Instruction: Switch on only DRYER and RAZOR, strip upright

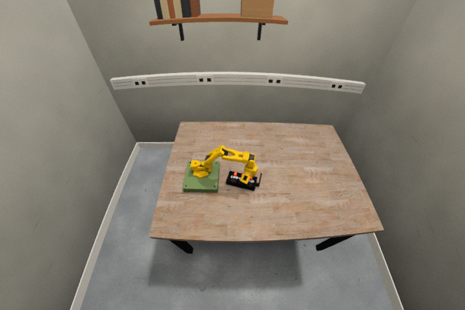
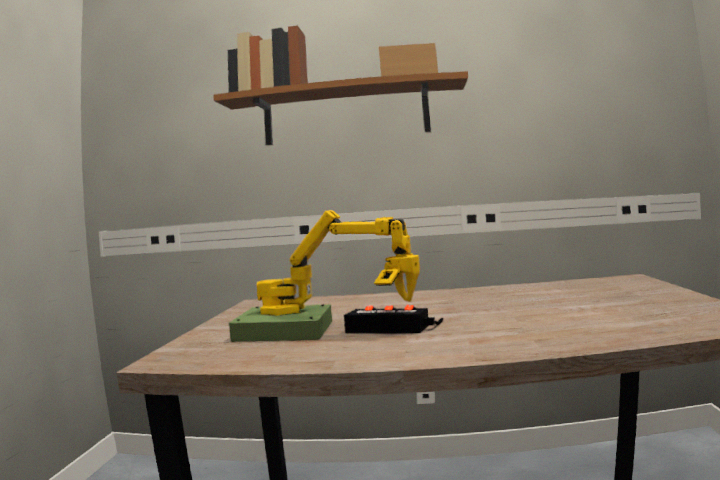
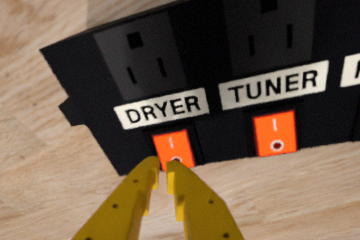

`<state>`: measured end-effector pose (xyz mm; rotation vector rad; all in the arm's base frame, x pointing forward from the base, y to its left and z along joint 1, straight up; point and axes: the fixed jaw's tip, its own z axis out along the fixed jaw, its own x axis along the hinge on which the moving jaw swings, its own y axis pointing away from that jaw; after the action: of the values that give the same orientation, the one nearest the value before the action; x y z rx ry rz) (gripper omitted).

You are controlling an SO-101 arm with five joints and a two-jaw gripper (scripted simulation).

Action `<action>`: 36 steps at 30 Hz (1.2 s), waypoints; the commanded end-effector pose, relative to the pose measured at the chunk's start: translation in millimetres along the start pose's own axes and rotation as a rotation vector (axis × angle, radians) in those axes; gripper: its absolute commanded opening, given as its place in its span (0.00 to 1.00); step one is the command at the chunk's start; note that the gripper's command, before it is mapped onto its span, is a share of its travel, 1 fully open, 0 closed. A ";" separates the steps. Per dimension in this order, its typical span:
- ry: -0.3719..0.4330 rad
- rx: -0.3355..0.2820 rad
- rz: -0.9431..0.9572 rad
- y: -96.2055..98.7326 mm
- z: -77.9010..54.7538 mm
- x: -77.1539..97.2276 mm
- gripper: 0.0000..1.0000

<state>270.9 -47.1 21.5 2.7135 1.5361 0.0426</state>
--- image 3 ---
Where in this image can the black power strip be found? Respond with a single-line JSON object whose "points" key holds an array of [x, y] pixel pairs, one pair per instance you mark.
{"points": [[202, 81]]}

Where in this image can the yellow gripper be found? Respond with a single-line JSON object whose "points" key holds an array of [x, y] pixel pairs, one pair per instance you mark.
{"points": [[204, 213]]}

